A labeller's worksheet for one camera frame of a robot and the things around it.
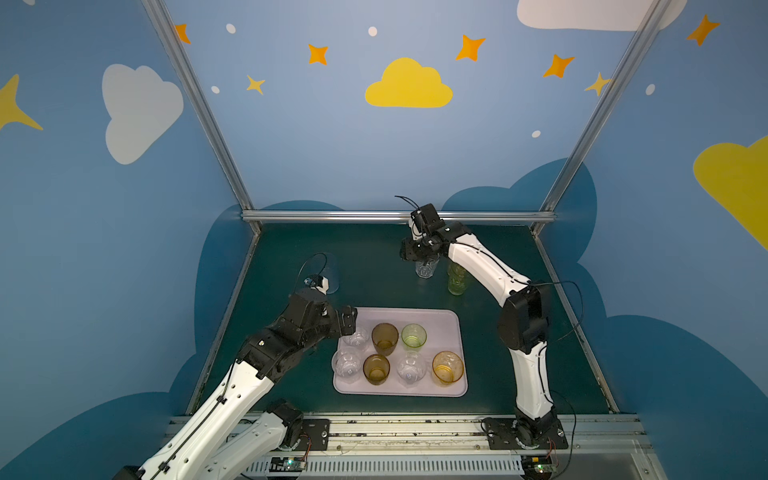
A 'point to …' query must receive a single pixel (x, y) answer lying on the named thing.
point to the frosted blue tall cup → (328, 266)
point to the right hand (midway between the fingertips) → (409, 249)
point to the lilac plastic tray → (402, 351)
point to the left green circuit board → (286, 464)
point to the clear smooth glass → (427, 270)
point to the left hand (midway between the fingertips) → (346, 313)
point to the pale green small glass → (413, 337)
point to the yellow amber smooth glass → (447, 367)
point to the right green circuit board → (538, 464)
